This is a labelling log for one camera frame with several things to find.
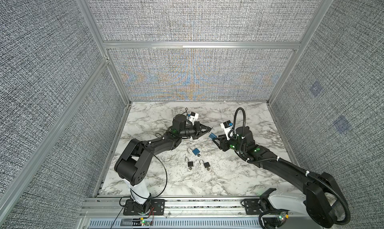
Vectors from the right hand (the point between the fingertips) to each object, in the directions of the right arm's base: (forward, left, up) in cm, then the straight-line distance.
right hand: (215, 137), depth 83 cm
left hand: (+2, +3, +4) cm, 5 cm away
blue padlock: (-1, +11, -14) cm, 18 cm away
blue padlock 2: (-1, +2, +3) cm, 3 cm away
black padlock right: (-9, +5, -15) cm, 18 cm away
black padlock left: (-9, +15, -14) cm, 22 cm away
